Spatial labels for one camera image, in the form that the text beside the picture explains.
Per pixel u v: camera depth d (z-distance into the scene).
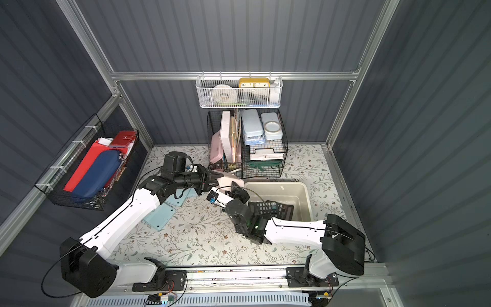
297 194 0.92
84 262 0.39
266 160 0.95
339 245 0.42
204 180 0.67
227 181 0.74
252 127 0.94
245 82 0.87
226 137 0.90
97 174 0.69
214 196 0.63
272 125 0.97
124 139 0.80
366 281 0.73
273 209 0.89
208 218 0.91
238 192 0.67
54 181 0.61
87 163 0.73
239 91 0.88
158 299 0.71
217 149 1.01
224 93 0.84
